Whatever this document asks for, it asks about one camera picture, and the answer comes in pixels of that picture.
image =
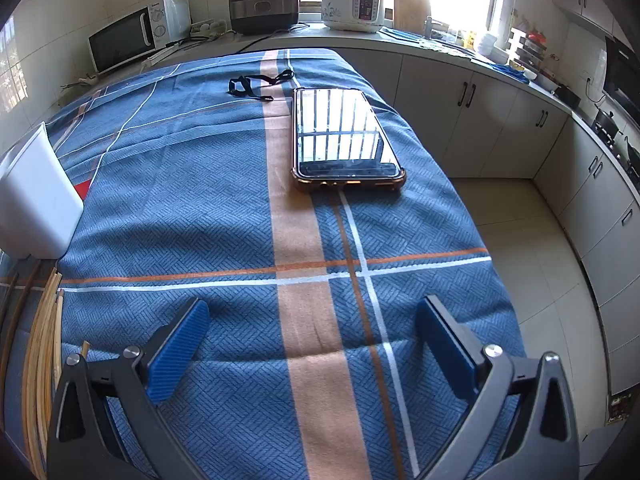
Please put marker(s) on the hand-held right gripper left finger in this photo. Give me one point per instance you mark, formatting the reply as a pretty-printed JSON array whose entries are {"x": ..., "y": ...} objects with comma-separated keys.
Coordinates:
[{"x": 180, "y": 345}]

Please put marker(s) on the black container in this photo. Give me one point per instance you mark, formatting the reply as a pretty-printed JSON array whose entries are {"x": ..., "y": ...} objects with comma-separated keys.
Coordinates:
[{"x": 569, "y": 96}]

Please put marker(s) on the spice rack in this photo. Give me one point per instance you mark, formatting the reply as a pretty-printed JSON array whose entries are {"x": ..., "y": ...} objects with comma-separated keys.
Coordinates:
[{"x": 527, "y": 47}]

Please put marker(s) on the stack of white bowls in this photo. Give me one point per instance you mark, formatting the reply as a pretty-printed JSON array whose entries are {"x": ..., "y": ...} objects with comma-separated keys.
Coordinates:
[{"x": 485, "y": 44}]

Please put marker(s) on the blue cloth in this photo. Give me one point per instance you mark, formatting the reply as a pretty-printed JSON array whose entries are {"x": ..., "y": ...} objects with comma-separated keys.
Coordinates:
[{"x": 510, "y": 71}]

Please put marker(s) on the black range hood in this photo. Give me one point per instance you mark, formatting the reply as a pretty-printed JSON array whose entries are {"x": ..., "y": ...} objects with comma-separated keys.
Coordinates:
[{"x": 622, "y": 75}]

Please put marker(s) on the white power strip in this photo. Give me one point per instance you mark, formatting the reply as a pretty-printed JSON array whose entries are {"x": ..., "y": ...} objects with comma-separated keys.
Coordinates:
[{"x": 160, "y": 55}]

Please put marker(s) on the metal faucet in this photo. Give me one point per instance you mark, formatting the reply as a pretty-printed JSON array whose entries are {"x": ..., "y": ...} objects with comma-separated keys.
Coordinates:
[{"x": 428, "y": 26}]

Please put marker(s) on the white microwave oven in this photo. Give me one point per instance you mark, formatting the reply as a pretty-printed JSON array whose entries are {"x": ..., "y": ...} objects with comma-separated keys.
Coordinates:
[{"x": 125, "y": 35}]

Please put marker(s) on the smartphone in clear case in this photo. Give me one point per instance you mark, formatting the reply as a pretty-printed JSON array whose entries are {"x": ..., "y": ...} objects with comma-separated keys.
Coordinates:
[{"x": 345, "y": 135}]

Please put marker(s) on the black pot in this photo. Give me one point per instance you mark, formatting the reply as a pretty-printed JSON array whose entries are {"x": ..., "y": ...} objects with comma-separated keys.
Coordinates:
[{"x": 605, "y": 120}]

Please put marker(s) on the black rice cooker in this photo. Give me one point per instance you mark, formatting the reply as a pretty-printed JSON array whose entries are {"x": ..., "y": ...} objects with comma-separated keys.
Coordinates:
[{"x": 262, "y": 10}]

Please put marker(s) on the yellow oil bottle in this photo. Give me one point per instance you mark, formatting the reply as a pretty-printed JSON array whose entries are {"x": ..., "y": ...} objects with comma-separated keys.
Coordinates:
[{"x": 469, "y": 39}]

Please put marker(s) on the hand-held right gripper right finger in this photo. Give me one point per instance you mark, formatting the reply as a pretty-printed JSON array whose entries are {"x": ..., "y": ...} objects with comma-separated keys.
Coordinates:
[{"x": 445, "y": 345}]

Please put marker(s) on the bowl of eggs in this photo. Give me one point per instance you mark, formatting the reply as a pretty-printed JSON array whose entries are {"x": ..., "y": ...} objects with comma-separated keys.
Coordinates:
[{"x": 210, "y": 27}]

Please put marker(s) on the dry twigs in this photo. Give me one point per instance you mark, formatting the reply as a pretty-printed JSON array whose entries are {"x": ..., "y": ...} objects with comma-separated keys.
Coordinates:
[{"x": 77, "y": 81}]

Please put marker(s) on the pile of wooden chopsticks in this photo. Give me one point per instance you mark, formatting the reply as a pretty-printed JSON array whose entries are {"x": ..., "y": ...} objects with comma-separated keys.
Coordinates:
[{"x": 40, "y": 360}]

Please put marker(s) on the white double utensil holder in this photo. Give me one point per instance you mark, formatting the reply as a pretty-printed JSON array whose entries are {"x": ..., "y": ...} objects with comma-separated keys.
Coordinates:
[{"x": 35, "y": 200}]

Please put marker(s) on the white kitchen base cabinets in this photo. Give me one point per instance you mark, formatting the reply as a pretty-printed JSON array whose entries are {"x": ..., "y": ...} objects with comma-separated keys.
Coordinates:
[{"x": 435, "y": 110}]

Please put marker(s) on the wooden cutting board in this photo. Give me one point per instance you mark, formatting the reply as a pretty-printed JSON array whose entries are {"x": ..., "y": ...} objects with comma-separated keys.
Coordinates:
[{"x": 410, "y": 7}]

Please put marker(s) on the white pressure cooker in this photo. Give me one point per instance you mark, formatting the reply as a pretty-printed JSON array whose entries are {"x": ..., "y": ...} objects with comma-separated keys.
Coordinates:
[{"x": 345, "y": 5}]

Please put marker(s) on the gas stove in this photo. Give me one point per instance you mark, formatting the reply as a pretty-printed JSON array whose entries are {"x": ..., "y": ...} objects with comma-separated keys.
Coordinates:
[{"x": 625, "y": 155}]

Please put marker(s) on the blue mat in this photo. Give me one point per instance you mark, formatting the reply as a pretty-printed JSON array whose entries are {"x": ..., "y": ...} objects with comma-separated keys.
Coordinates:
[{"x": 400, "y": 35}]

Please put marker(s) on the blue plaid tablecloth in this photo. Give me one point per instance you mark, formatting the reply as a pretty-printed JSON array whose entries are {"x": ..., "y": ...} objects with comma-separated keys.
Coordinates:
[{"x": 200, "y": 210}]

